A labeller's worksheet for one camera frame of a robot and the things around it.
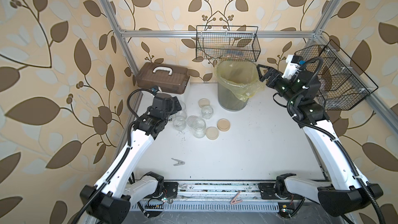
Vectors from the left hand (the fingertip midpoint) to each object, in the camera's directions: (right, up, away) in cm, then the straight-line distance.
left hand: (167, 101), depth 75 cm
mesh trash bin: (+34, -1, +24) cm, 42 cm away
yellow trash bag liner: (+44, +16, +33) cm, 57 cm away
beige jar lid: (+17, -1, +36) cm, 40 cm away
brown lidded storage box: (-2, +14, +19) cm, 23 cm away
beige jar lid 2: (+23, -20, +17) cm, 35 cm away
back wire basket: (+34, +37, +23) cm, 55 cm away
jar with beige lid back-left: (+20, -8, +28) cm, 35 cm away
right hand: (+43, +14, -11) cm, 46 cm away
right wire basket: (+83, +7, -4) cm, 83 cm away
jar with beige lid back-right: (+2, -14, +24) cm, 28 cm away
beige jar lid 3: (+30, -16, +22) cm, 41 cm away
